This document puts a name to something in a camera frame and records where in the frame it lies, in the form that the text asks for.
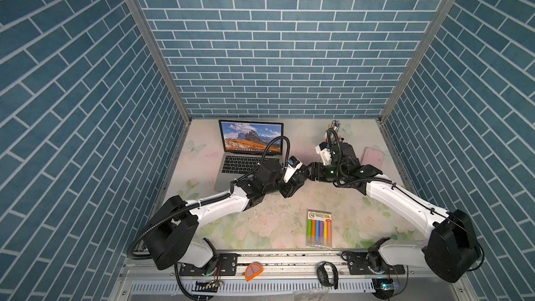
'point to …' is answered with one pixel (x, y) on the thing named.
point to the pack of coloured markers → (319, 228)
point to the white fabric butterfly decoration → (195, 149)
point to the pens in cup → (335, 125)
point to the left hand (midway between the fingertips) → (302, 180)
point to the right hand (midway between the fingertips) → (307, 173)
